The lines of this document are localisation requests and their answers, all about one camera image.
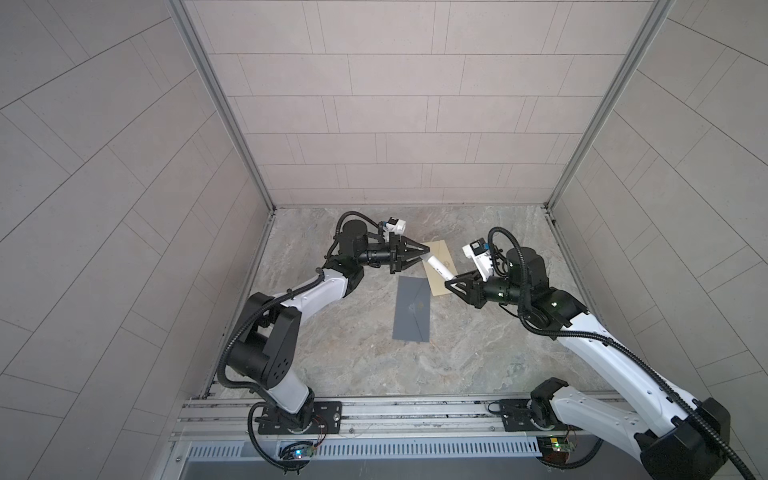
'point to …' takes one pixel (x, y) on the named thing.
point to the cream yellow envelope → (440, 251)
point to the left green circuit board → (296, 450)
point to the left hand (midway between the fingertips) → (431, 257)
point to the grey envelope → (411, 319)
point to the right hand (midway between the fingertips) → (448, 286)
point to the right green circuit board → (554, 448)
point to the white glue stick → (439, 266)
